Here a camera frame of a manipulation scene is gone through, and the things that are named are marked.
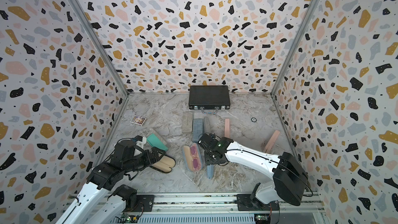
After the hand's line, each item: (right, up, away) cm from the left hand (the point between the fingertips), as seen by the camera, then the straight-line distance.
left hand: (161, 155), depth 74 cm
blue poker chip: (+53, +15, +33) cm, 64 cm away
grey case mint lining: (+15, +9, +24) cm, 30 cm away
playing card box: (-24, +14, +29) cm, 41 cm away
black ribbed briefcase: (+23, +29, +40) cm, 55 cm away
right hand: (+23, -5, +7) cm, 25 cm away
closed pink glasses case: (+58, +2, +14) cm, 59 cm away
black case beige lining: (-2, -9, +11) cm, 14 cm away
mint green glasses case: (-10, +2, +20) cm, 23 cm away
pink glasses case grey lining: (+34, +10, +21) cm, 41 cm away
